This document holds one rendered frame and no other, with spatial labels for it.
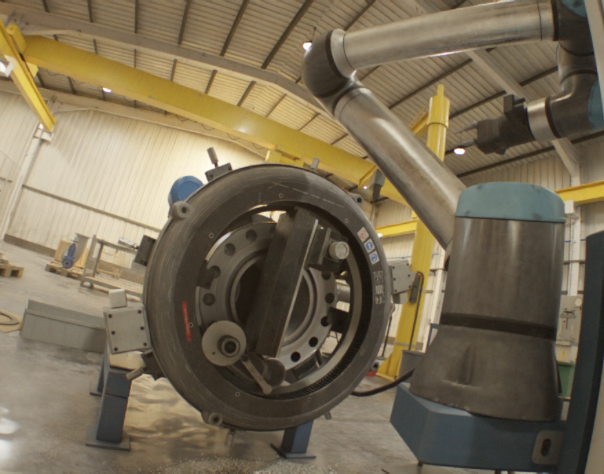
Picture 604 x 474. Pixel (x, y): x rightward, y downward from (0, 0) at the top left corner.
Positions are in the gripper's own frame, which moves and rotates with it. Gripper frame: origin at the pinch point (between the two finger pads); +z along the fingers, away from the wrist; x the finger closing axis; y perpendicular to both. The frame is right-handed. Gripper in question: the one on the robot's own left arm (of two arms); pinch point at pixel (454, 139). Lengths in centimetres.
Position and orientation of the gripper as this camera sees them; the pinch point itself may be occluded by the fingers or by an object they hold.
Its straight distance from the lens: 91.9
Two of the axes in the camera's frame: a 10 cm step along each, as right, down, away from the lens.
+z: -5.4, 0.8, 8.4
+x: 2.2, -9.5, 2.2
